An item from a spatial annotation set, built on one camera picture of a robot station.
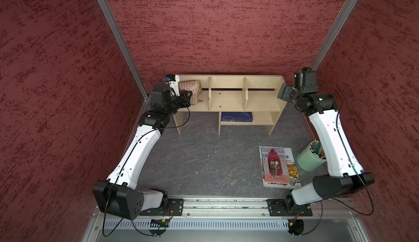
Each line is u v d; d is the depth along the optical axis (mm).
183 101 647
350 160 405
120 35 874
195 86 734
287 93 645
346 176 395
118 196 374
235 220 714
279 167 855
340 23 824
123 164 416
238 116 875
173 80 625
